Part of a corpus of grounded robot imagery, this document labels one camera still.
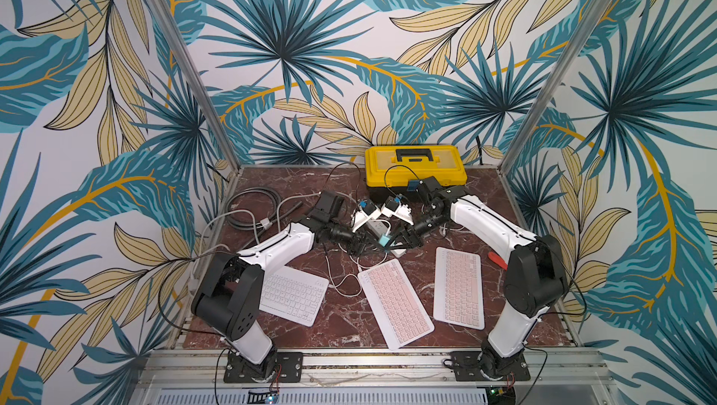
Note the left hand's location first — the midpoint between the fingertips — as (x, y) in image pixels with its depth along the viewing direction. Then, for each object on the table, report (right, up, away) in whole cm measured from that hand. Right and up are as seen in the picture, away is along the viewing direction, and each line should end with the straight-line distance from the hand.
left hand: (379, 248), depth 78 cm
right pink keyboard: (+25, -16, +8) cm, 31 cm away
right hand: (+3, +1, +2) cm, 4 cm away
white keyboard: (-26, -16, +8) cm, 31 cm away
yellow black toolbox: (+2, +22, -6) cm, 23 cm away
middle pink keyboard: (+6, -19, +6) cm, 21 cm away
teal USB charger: (+1, +3, -2) cm, 3 cm away
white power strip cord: (-58, +8, +27) cm, 64 cm away
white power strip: (+2, +3, +20) cm, 20 cm away
